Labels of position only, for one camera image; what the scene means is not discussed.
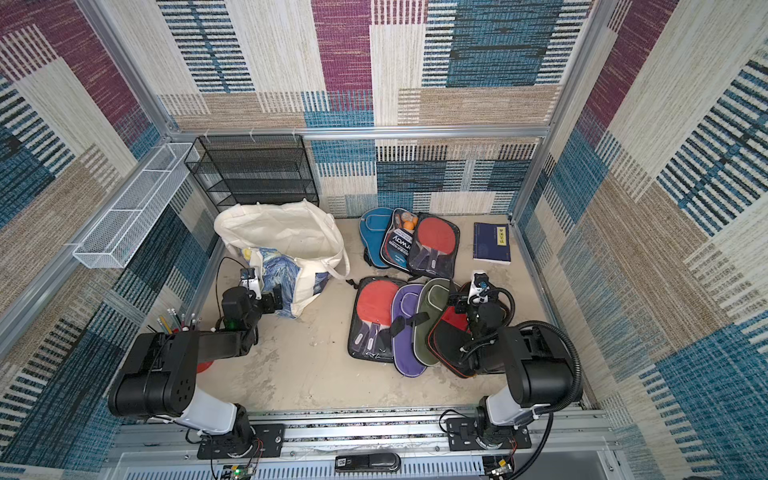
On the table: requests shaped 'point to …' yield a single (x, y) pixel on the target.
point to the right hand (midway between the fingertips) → (471, 282)
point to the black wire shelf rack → (250, 170)
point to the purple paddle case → (405, 304)
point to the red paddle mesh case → (435, 246)
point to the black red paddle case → (447, 337)
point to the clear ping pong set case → (397, 247)
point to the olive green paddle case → (432, 300)
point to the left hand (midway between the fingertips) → (265, 286)
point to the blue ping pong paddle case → (374, 225)
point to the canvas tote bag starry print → (293, 244)
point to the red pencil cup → (201, 366)
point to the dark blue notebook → (491, 243)
